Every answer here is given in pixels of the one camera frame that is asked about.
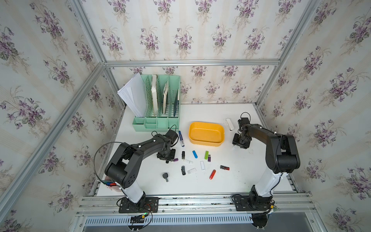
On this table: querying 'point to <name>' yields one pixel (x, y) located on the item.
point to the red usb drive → (212, 175)
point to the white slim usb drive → (203, 167)
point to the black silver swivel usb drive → (183, 170)
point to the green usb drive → (206, 155)
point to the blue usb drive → (194, 154)
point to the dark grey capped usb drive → (183, 155)
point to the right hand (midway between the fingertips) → (237, 144)
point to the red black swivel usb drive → (224, 167)
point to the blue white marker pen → (181, 138)
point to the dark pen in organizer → (176, 103)
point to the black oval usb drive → (167, 161)
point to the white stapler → (230, 124)
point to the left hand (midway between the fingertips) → (171, 160)
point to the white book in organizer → (154, 94)
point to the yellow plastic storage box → (206, 134)
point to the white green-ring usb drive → (188, 161)
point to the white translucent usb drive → (192, 170)
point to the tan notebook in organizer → (165, 93)
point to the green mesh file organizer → (163, 98)
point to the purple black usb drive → (209, 158)
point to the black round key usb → (165, 176)
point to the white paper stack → (134, 93)
